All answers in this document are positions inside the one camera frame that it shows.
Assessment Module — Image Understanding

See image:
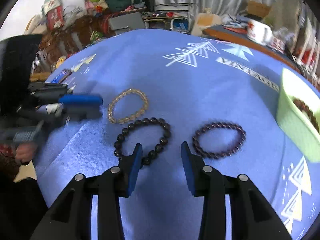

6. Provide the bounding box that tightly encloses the grey laptop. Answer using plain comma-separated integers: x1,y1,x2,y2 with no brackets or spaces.
108,12,145,35

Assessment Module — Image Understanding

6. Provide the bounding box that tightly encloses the white enamel mug red star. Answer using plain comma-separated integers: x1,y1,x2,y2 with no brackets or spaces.
247,19,272,46

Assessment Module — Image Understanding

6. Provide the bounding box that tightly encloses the blue printed tablecloth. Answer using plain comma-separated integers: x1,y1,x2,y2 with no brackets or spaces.
34,29,320,240

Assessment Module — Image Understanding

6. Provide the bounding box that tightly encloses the person's left hand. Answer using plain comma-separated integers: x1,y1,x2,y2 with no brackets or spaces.
15,142,37,165

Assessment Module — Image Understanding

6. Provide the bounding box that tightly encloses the brown wooden bead bracelet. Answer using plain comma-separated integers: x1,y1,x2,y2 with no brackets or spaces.
292,98,320,133

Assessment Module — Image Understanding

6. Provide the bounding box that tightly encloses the black bead bracelet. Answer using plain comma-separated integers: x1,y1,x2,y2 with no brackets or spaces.
113,117,171,166

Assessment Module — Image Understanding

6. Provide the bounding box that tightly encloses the clear crystal bead bracelet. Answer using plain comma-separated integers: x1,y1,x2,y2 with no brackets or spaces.
107,88,150,125

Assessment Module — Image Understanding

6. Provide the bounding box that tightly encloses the dark purple bead bracelet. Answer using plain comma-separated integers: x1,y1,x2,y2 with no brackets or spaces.
191,121,247,160

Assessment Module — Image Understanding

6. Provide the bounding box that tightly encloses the green plastic tray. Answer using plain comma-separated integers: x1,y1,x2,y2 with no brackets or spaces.
276,68,319,163

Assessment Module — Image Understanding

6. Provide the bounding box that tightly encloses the beige waste bin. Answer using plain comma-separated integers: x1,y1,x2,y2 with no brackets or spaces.
191,12,222,36

